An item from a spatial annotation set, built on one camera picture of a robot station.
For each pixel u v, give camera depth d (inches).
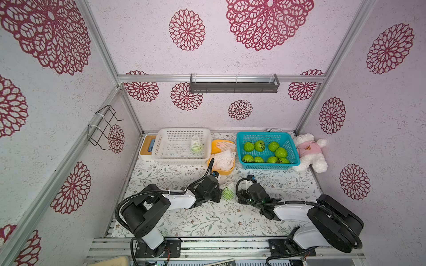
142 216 17.6
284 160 38.4
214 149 42.5
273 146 41.7
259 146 41.7
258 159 39.3
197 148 40.5
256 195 27.2
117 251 29.2
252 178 32.0
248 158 38.5
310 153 39.1
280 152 39.7
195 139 39.6
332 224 17.0
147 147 41.6
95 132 29.0
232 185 33.4
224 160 38.3
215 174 32.1
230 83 38.0
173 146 44.4
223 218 32.8
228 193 33.5
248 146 41.7
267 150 43.2
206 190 27.6
